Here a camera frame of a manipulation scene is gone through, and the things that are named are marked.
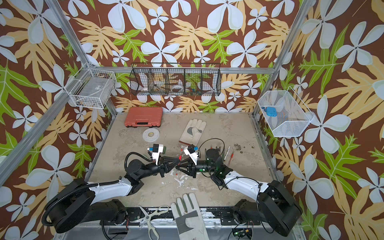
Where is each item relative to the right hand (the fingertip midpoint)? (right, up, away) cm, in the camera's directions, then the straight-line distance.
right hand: (177, 167), depth 71 cm
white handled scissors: (-9, -23, +6) cm, 25 cm away
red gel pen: (+2, +6, -2) cm, 7 cm away
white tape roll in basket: (-3, +46, +27) cm, 54 cm away
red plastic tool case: (-24, +28, +41) cm, 55 cm away
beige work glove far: (+8, +16, +36) cm, 40 cm away
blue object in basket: (+54, +29, +15) cm, 63 cm away
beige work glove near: (+6, -28, 0) cm, 28 cm away
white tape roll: (-23, +14, +36) cm, 45 cm away
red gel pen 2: (+33, +1, +24) cm, 41 cm away
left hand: (+1, +4, -2) cm, 5 cm away
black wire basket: (-3, +52, +26) cm, 58 cm away
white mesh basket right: (+60, +26, +11) cm, 67 cm away
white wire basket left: (-51, +43, +15) cm, 68 cm away
